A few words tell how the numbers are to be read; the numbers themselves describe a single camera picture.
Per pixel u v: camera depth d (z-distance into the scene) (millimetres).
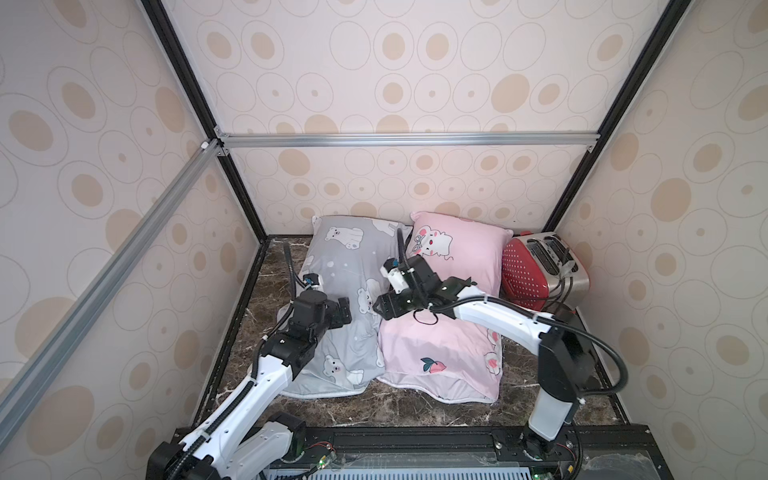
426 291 649
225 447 408
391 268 745
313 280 697
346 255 942
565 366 448
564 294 852
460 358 795
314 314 600
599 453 731
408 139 924
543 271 867
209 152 852
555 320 485
